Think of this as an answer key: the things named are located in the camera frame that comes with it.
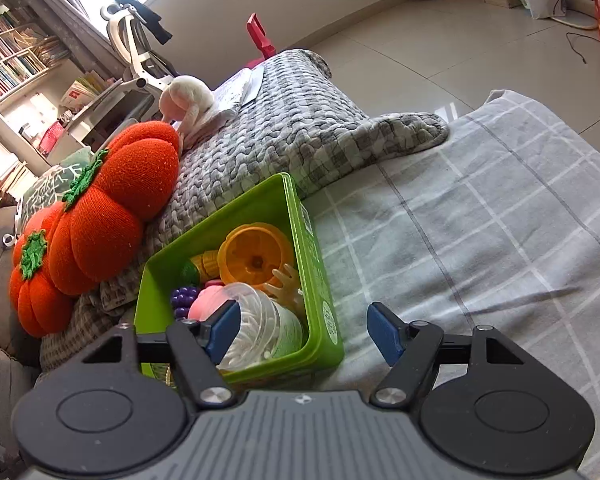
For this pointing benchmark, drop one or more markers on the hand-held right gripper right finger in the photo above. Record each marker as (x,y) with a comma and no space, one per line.
(387,332)

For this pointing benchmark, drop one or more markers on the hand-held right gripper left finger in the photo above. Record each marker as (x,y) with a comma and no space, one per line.
(225,330)

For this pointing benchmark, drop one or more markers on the round pink squishy toy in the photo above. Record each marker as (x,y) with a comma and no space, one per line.
(205,305)

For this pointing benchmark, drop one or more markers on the clear cotton swab jar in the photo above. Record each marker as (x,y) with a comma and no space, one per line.
(275,325)

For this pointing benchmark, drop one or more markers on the purple toy grapes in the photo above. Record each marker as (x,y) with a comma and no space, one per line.
(182,300)

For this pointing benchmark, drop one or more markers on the yellow toy corn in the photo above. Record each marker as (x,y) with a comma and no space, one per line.
(207,262)

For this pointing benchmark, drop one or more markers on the amber hair claw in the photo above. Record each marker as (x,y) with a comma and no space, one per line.
(286,285)

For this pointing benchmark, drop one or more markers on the orange toy pumpkin half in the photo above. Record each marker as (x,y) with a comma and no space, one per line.
(250,255)

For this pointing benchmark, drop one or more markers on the green plastic box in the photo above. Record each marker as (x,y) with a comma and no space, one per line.
(320,280)

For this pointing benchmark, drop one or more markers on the grey sofa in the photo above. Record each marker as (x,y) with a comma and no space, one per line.
(0,360)

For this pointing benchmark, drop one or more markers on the light checked bed sheet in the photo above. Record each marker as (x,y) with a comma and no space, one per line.
(480,235)

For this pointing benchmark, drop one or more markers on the small orange pumpkin cushion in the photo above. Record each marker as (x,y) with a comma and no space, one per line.
(35,290)

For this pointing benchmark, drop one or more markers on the large orange pumpkin cushion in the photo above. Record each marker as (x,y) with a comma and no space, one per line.
(115,200)

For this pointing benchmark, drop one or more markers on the grey checked quilt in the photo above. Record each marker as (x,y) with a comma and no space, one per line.
(280,135)

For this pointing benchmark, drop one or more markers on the green leaf pattern cushion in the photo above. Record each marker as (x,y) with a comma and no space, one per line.
(45,185)

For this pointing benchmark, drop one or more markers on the white plush toy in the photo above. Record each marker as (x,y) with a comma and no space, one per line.
(187,96)

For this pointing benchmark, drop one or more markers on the open paper booklet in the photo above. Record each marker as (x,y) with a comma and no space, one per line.
(237,87)

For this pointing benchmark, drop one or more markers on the stack of books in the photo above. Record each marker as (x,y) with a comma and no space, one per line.
(82,91)

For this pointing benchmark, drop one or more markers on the red plastic object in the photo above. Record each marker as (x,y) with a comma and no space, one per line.
(260,35)

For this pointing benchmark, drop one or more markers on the white office chair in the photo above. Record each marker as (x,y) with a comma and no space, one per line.
(130,45)

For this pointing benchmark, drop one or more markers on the wooden bookshelf with books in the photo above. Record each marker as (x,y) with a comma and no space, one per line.
(10,57)

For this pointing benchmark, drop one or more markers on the patterned curtain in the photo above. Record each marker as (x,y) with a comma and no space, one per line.
(65,5)

